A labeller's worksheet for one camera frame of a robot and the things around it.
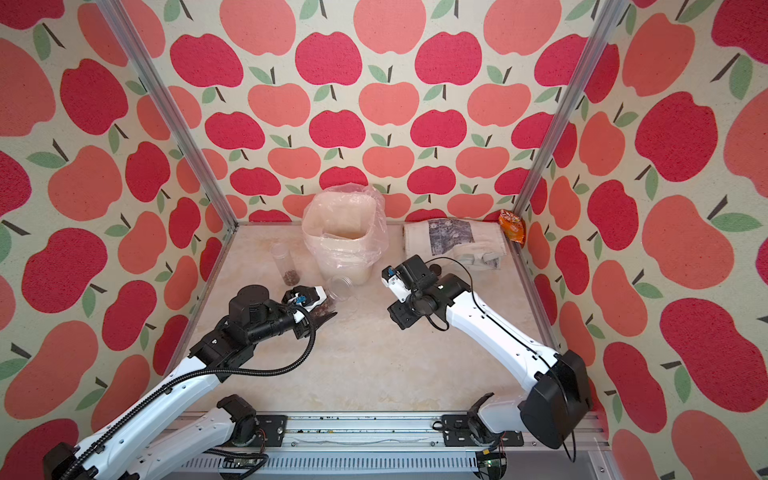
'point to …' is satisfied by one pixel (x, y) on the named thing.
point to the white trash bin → (340, 234)
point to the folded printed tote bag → (475, 242)
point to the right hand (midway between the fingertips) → (404, 313)
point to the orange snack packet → (513, 226)
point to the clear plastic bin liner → (380, 219)
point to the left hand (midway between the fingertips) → (328, 304)
